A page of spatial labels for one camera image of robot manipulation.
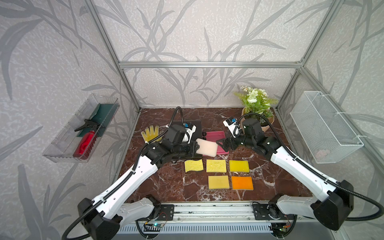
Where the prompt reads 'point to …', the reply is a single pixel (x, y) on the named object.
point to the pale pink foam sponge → (206, 148)
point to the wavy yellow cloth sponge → (192, 165)
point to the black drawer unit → (197, 123)
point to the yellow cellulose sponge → (216, 166)
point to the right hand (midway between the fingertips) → (222, 136)
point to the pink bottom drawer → (220, 149)
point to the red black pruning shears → (87, 140)
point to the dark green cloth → (104, 115)
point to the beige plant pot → (264, 124)
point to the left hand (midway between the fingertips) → (200, 147)
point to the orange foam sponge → (242, 182)
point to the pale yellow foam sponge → (218, 182)
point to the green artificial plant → (256, 101)
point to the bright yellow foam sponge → (239, 166)
